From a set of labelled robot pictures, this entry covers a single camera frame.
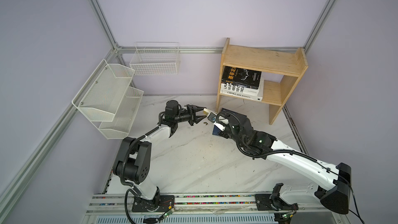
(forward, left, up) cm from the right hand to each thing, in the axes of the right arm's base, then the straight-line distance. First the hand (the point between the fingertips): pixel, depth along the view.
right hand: (218, 114), depth 71 cm
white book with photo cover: (+19, -19, -7) cm, 28 cm away
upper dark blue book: (+22, -19, -29) cm, 41 cm away
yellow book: (0, +5, +2) cm, 5 cm away
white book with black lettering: (+22, -13, -4) cm, 26 cm away
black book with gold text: (+25, -17, +1) cm, 31 cm away
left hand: (+7, +5, -5) cm, 10 cm away
